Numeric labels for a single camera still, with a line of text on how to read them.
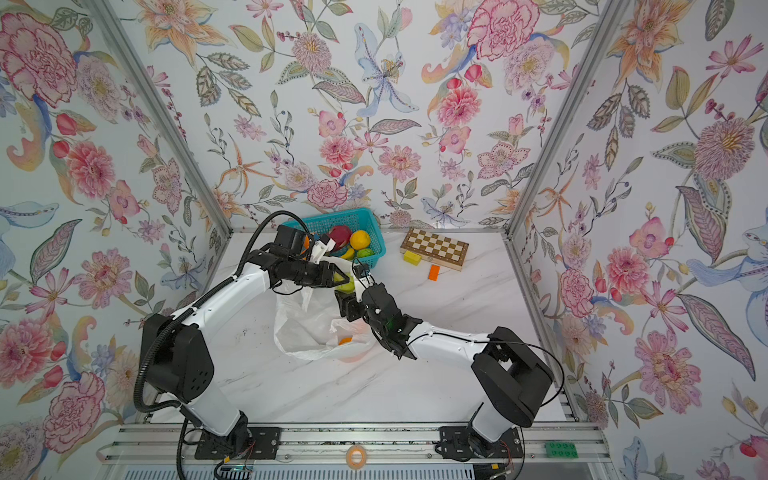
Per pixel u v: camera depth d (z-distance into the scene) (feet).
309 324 3.11
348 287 2.69
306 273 2.40
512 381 1.46
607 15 2.31
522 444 2.42
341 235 3.63
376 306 2.01
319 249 2.58
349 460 2.38
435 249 3.72
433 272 3.58
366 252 3.51
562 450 2.36
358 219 3.90
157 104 2.78
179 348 1.45
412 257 3.63
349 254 3.62
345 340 2.82
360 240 3.62
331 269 2.50
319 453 2.41
